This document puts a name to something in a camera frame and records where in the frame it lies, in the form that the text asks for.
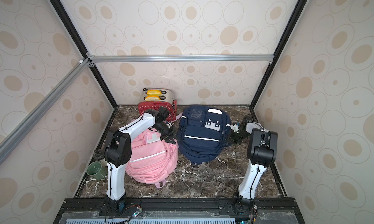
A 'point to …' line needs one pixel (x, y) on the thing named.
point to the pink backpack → (153, 160)
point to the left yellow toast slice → (154, 92)
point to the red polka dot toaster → (166, 100)
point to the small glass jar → (98, 154)
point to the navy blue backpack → (202, 132)
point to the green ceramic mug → (96, 170)
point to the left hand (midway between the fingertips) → (181, 139)
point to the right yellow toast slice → (152, 98)
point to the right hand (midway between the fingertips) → (225, 140)
